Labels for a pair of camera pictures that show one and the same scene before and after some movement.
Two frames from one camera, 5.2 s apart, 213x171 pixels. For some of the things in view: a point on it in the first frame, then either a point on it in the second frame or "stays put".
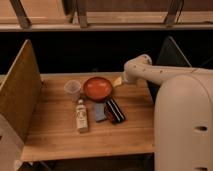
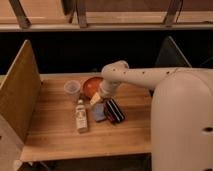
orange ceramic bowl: (97, 88) stays put
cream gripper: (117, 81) -> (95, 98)
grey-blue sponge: (100, 115) stays put
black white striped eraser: (113, 112) stays put
